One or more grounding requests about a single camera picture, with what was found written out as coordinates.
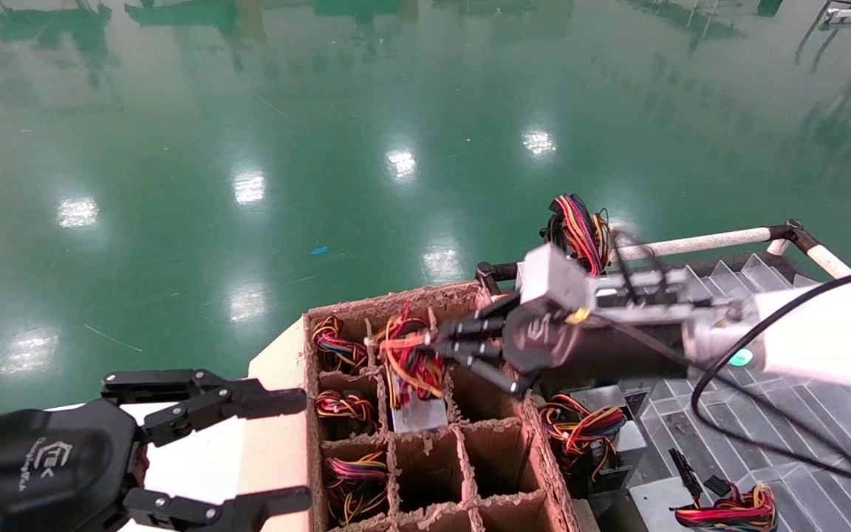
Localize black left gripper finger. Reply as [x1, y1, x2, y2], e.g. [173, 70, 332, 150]
[124, 485, 313, 532]
[103, 369, 309, 446]

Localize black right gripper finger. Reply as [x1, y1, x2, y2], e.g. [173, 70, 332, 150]
[440, 343, 534, 398]
[433, 293, 523, 347]

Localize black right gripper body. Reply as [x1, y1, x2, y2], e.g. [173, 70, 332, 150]
[503, 306, 693, 386]

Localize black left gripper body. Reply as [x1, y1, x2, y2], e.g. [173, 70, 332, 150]
[0, 399, 148, 532]

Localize silver power supply with cables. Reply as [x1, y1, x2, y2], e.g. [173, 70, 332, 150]
[375, 301, 450, 434]
[313, 390, 376, 438]

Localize brown cardboard divider box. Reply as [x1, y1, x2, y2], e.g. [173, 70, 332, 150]
[236, 281, 583, 532]

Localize black pipe joint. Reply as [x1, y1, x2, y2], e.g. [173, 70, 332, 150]
[475, 262, 519, 296]
[765, 219, 819, 257]

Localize dark grey power supply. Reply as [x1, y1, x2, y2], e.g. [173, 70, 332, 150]
[539, 384, 649, 497]

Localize power supply with large bundle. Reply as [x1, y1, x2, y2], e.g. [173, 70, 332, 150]
[541, 194, 613, 278]

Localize clear plastic divider tray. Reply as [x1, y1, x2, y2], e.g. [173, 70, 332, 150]
[618, 255, 851, 532]

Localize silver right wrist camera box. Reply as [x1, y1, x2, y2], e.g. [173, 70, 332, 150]
[517, 243, 597, 312]

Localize wire bundle in left cell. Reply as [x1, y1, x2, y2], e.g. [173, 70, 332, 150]
[312, 316, 369, 372]

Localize wire bundle in cell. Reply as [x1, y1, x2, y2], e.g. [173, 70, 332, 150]
[312, 316, 369, 372]
[324, 452, 391, 527]

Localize wire bundle in lower cell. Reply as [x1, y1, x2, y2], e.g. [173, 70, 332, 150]
[324, 452, 391, 527]

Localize white frame pipe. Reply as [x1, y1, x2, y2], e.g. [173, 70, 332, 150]
[806, 244, 851, 281]
[610, 227, 796, 264]

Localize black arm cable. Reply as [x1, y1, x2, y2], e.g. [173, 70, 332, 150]
[690, 267, 851, 482]

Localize silver power supply short cables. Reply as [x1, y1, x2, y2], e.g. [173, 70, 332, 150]
[629, 447, 779, 532]

